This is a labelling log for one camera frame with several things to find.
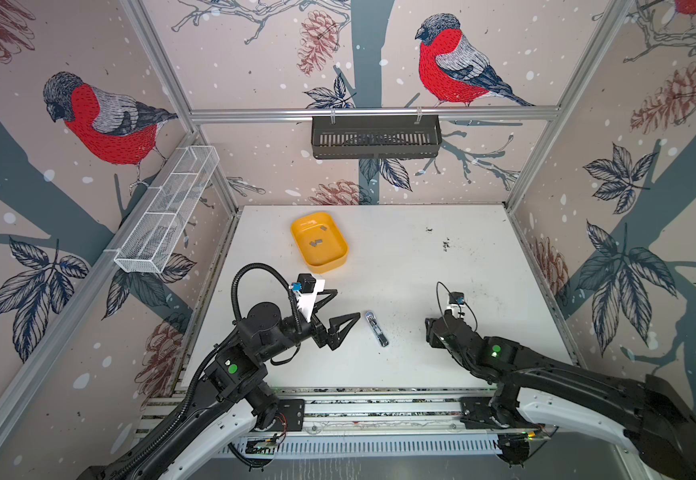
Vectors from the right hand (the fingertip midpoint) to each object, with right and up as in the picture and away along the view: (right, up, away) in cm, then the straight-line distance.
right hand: (428, 326), depth 82 cm
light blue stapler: (-14, -2, +5) cm, 16 cm away
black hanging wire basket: (-14, +61, +21) cm, 66 cm away
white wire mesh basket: (-72, +33, -4) cm, 79 cm away
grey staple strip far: (-34, +28, +32) cm, 54 cm away
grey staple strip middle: (-35, +23, +28) cm, 51 cm away
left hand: (-23, +11, -20) cm, 32 cm away
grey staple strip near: (-36, +22, +28) cm, 51 cm away
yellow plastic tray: (-34, +22, +28) cm, 49 cm away
